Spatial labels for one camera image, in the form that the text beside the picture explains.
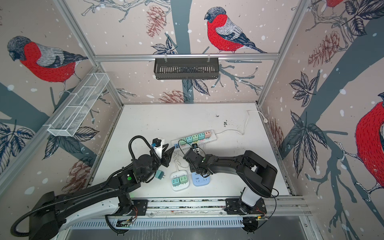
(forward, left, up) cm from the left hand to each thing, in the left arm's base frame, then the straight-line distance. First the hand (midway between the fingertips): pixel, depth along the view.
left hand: (170, 147), depth 73 cm
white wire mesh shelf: (+18, +50, +11) cm, 55 cm away
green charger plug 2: (+11, -4, -15) cm, 19 cm away
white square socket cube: (-8, -3, -18) cm, 19 cm away
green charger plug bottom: (-12, -6, -13) cm, 19 cm away
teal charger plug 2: (+12, -9, -14) cm, 21 cm away
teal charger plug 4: (-7, +8, -20) cm, 23 cm away
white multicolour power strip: (+10, 0, -17) cm, 20 cm away
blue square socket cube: (-11, -14, -17) cm, 25 cm away
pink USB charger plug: (+16, -21, -14) cm, 30 cm away
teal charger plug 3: (-13, -2, -14) cm, 19 cm away
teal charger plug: (+14, -16, -13) cm, 25 cm away
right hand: (-1, -11, -21) cm, 24 cm away
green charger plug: (+14, -12, -13) cm, 23 cm away
